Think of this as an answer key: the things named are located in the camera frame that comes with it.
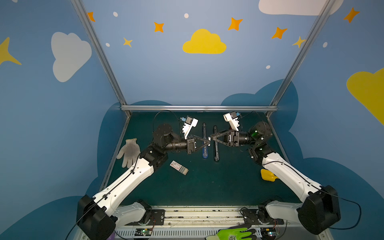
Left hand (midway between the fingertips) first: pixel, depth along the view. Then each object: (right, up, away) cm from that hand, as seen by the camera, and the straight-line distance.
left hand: (209, 144), depth 60 cm
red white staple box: (-16, -18, +31) cm, 39 cm away
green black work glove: (+16, -43, +10) cm, 47 cm away
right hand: (+2, +2, +1) cm, 4 cm away
